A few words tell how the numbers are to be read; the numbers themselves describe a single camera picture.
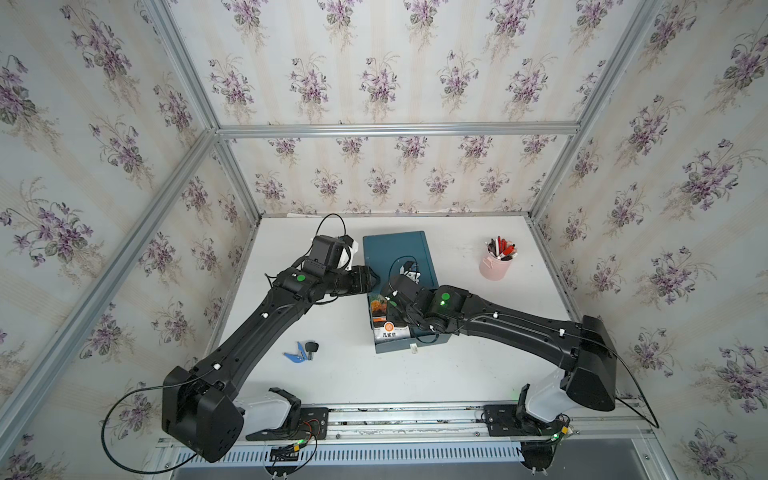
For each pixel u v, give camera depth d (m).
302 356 0.83
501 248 0.98
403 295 0.56
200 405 0.38
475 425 0.73
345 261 0.64
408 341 0.66
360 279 0.67
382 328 0.73
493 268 0.96
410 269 0.71
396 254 0.81
